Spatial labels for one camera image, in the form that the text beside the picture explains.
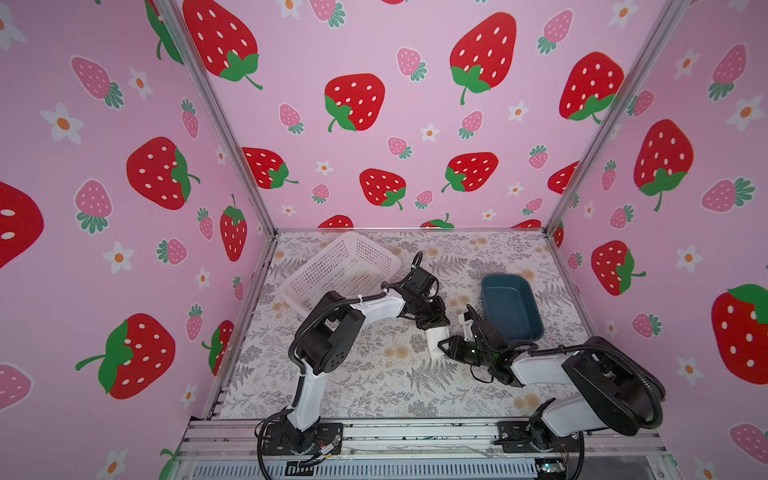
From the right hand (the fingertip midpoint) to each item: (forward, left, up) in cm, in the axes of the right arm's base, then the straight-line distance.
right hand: (437, 346), depth 88 cm
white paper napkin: (+3, +1, 0) cm, 3 cm away
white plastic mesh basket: (+28, +33, 0) cm, 44 cm away
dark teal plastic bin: (+20, -25, -4) cm, 32 cm away
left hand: (+6, -5, +4) cm, 9 cm away
